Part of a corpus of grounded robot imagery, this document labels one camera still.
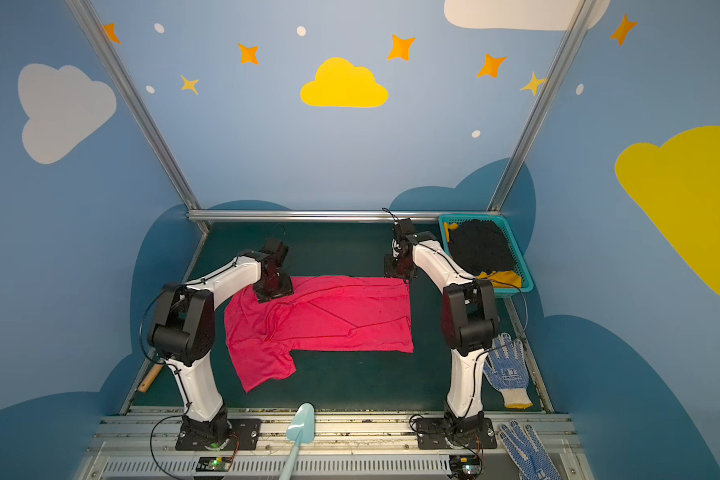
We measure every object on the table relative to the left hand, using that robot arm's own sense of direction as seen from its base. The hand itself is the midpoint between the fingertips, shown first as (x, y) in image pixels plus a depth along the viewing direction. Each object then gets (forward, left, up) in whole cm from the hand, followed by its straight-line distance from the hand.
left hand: (286, 293), depth 97 cm
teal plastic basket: (+3, -78, +6) cm, 79 cm away
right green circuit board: (-45, -51, -5) cm, 68 cm away
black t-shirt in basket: (+15, -65, +8) cm, 67 cm away
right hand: (+6, -36, +5) cm, 37 cm away
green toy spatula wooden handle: (-26, +34, -3) cm, 43 cm away
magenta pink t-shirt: (-4, -13, -5) cm, 14 cm away
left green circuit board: (-46, +10, -4) cm, 47 cm away
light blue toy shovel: (-38, -10, -5) cm, 40 cm away
